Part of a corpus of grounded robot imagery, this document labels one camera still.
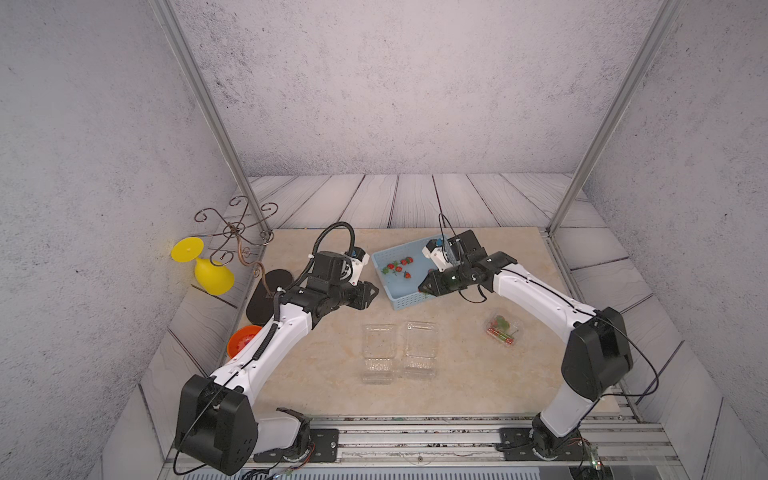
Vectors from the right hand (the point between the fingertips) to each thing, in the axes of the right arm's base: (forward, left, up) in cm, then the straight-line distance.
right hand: (423, 287), depth 83 cm
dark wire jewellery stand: (+7, +47, +15) cm, 50 cm away
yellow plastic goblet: (-2, +55, +8) cm, 55 cm away
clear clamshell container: (-12, +13, -17) cm, 25 cm away
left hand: (-2, +13, +2) cm, 13 cm away
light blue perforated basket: (+18, +6, -15) cm, 25 cm away
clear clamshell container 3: (-5, -28, -15) cm, 32 cm away
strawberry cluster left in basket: (+19, +9, -15) cm, 26 cm away
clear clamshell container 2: (-10, 0, -17) cm, 20 cm away
